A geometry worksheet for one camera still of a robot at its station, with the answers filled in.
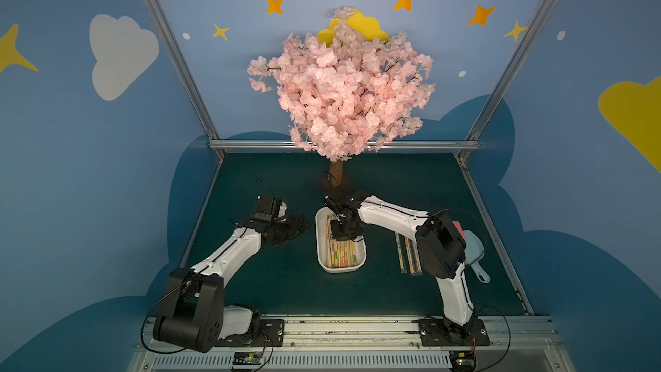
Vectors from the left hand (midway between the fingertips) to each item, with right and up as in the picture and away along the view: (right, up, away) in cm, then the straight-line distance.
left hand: (302, 226), depth 88 cm
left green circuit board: (-14, -34, -16) cm, 40 cm away
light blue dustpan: (+62, -10, +4) cm, 63 cm away
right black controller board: (+48, -36, -15) cm, 62 cm away
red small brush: (+59, -1, +8) cm, 59 cm away
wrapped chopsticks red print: (+15, -9, 0) cm, 17 cm away
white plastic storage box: (+6, +1, +8) cm, 10 cm away
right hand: (+14, -4, +4) cm, 15 cm away
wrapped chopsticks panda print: (+10, -7, +2) cm, 13 cm away
